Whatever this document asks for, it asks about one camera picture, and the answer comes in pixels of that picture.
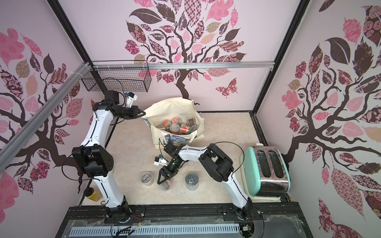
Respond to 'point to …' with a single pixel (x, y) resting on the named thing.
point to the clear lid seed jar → (174, 128)
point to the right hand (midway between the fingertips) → (162, 180)
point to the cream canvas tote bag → (174, 121)
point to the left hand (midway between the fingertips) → (143, 115)
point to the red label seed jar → (185, 129)
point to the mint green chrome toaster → (266, 172)
